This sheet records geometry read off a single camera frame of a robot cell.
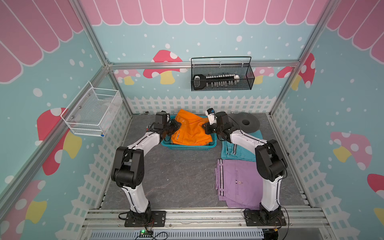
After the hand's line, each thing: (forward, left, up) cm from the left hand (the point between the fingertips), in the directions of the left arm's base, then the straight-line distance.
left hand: (181, 125), depth 94 cm
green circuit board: (-56, +15, -17) cm, 60 cm away
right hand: (+1, -14, 0) cm, 14 cm away
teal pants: (-12, -31, -11) cm, 35 cm away
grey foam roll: (+9, -46, -8) cm, 48 cm away
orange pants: (-2, -6, -5) cm, 8 cm away
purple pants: (-32, -35, -14) cm, 49 cm away
